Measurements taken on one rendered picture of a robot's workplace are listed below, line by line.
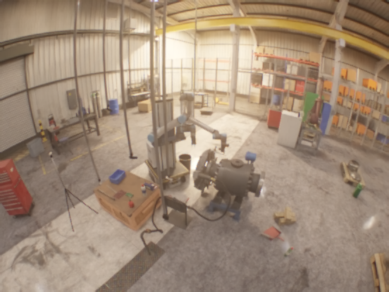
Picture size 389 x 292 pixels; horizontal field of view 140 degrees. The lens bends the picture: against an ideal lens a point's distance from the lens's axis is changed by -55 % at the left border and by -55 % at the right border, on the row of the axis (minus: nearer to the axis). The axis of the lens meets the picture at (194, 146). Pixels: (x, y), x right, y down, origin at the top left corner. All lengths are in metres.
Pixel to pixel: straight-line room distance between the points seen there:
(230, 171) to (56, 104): 8.80
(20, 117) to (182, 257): 8.89
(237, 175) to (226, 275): 1.50
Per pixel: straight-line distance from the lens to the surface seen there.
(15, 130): 9.45
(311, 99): 9.08
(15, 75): 9.39
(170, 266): 2.43
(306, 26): 9.64
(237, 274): 2.45
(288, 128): 5.97
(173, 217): 2.86
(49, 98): 9.41
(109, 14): 11.36
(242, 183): 2.51
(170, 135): 3.04
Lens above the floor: 2.27
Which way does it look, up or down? 27 degrees down
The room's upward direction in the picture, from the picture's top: 1 degrees clockwise
